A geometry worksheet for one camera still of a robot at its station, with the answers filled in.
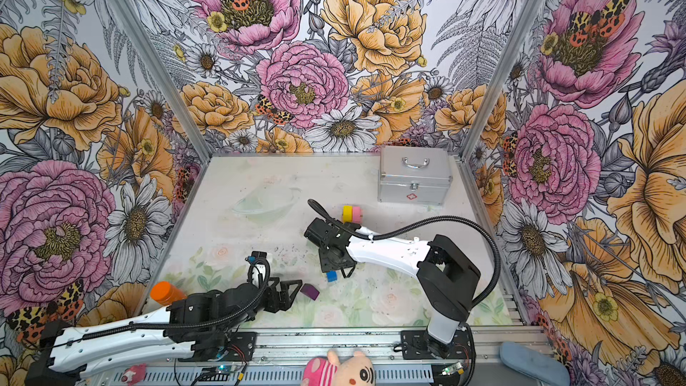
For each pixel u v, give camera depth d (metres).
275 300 0.65
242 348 0.73
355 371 0.64
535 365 0.70
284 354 0.75
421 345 0.73
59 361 0.46
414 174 0.98
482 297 0.48
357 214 0.95
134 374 0.67
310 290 0.83
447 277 0.45
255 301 0.54
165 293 0.74
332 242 0.61
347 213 0.94
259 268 0.60
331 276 0.86
